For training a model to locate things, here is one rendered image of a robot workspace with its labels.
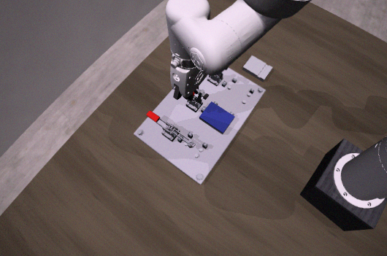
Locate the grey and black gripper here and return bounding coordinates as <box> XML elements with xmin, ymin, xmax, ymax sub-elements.
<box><xmin>170</xmin><ymin>66</ymin><xmax>208</xmax><ymax>101</ymax></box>

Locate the blue rectangular block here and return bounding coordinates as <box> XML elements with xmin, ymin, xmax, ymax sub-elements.
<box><xmin>199</xmin><ymin>102</ymin><xmax>234</xmax><ymax>134</ymax></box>

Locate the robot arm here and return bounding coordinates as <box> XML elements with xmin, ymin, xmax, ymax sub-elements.
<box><xmin>166</xmin><ymin>0</ymin><xmax>387</xmax><ymax>209</ymax></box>

